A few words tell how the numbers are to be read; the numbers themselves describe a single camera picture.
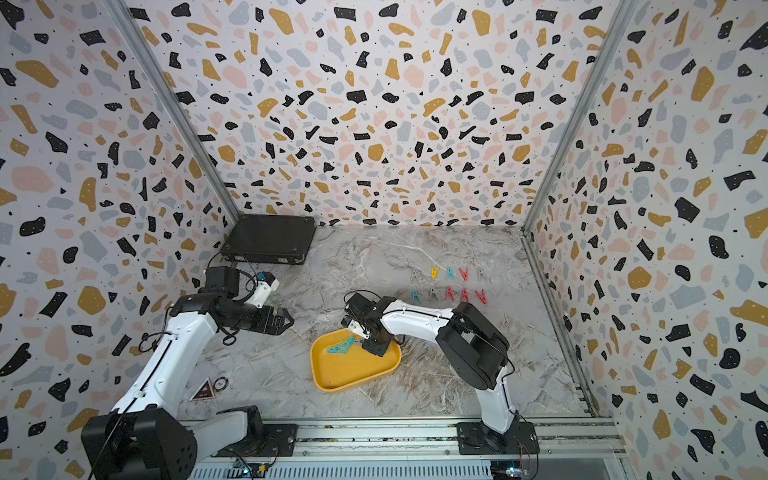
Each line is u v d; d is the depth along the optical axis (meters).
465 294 1.03
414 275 1.06
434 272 1.07
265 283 0.73
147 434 0.38
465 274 1.08
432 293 1.02
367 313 0.68
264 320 0.70
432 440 0.76
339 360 0.88
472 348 0.49
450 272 1.08
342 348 0.88
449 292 1.03
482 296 1.01
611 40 0.75
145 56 0.75
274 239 1.20
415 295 1.01
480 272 1.07
